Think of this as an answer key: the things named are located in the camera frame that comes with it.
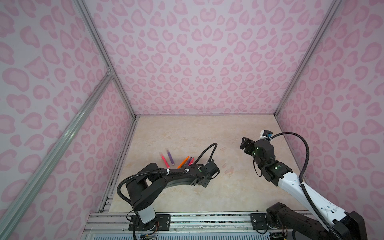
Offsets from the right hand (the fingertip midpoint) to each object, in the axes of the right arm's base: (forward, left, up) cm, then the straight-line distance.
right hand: (248, 139), depth 80 cm
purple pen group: (0, +45, -21) cm, 50 cm away
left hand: (-12, +23, -19) cm, 33 cm away
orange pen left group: (-6, +38, -19) cm, 43 cm away
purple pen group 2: (-2, +33, -23) cm, 40 cm away
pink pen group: (-6, +46, -20) cm, 51 cm away
